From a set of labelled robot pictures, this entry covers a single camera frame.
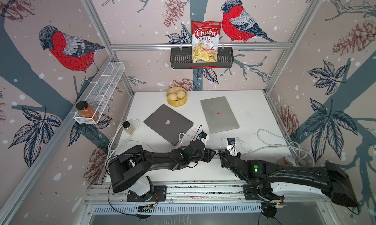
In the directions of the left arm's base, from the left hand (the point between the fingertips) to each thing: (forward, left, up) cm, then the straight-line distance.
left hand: (217, 152), depth 79 cm
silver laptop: (+31, -6, -9) cm, 33 cm away
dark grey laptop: (+24, +30, -8) cm, 39 cm away
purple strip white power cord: (+12, -36, -8) cm, 39 cm away
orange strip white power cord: (+15, +61, -10) cm, 63 cm away
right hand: (0, -2, +1) cm, 2 cm away
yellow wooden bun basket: (+41, +24, -5) cm, 48 cm away
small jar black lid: (+16, +54, -1) cm, 57 cm away
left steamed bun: (+45, +29, -3) cm, 53 cm away
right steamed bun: (+46, +23, -2) cm, 52 cm away
